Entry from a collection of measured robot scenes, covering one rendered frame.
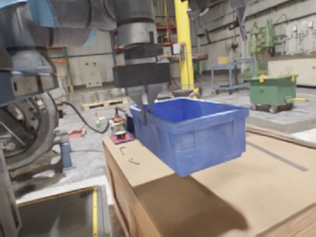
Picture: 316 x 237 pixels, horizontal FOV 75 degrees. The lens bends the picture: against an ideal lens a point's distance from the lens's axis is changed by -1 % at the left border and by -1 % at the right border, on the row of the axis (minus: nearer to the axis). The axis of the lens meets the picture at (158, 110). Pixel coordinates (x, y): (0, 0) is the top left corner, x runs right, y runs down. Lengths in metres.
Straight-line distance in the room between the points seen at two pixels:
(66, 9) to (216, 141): 0.44
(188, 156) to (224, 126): 0.10
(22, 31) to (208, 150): 0.71
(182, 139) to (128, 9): 0.29
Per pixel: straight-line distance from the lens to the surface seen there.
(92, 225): 0.88
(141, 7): 0.49
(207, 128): 0.44
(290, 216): 0.64
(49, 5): 0.54
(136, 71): 0.48
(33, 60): 0.85
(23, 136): 1.81
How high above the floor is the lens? 0.84
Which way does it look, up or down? 11 degrees down
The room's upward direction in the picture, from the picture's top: 6 degrees counter-clockwise
